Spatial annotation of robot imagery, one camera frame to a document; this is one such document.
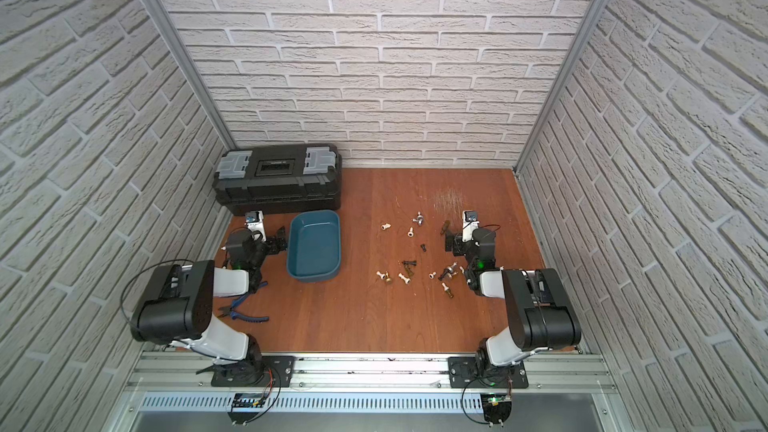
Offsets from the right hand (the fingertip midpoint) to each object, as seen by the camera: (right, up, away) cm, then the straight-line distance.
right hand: (468, 228), depth 95 cm
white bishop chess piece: (-19, -2, +5) cm, 19 cm away
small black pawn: (-14, -7, +3) cm, 16 cm away
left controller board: (-61, -42, -22) cm, 77 cm away
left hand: (-64, +2, -1) cm, 64 cm away
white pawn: (-27, 0, +6) cm, 28 cm away
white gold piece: (-28, -14, -5) cm, 32 cm away
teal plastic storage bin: (-50, -7, -2) cm, 50 cm away
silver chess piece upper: (-15, +2, +8) cm, 17 cm away
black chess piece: (-19, -11, -1) cm, 22 cm away
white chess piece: (-20, -15, -5) cm, 26 cm away
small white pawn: (-13, -14, -5) cm, 19 cm away
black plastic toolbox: (-61, +16, -2) cm, 63 cm away
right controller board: (+1, -40, -25) cm, 47 cm away
